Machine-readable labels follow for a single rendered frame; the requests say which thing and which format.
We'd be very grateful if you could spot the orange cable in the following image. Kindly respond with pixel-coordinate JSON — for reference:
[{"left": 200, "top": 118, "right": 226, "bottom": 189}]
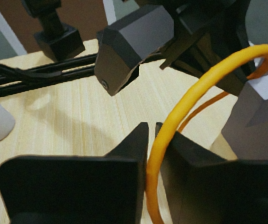
[{"left": 144, "top": 44, "right": 268, "bottom": 224}]

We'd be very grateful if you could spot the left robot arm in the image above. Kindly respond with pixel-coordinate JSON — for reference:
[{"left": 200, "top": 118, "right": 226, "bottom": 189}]
[{"left": 21, "top": 0, "right": 69, "bottom": 40}]

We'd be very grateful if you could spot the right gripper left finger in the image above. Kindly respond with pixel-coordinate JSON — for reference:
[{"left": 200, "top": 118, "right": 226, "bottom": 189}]
[{"left": 0, "top": 122, "right": 149, "bottom": 224}]

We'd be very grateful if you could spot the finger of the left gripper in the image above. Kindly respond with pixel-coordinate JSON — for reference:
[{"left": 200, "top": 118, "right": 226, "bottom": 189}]
[
  {"left": 223, "top": 0, "right": 257, "bottom": 77},
  {"left": 159, "top": 9, "right": 249, "bottom": 97}
]

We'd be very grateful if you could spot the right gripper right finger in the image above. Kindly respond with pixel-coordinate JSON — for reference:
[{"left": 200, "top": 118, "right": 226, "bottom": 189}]
[{"left": 160, "top": 131, "right": 268, "bottom": 224}]

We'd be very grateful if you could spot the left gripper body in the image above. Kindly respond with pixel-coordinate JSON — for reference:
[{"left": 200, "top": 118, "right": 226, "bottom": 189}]
[{"left": 94, "top": 0, "right": 236, "bottom": 97}]

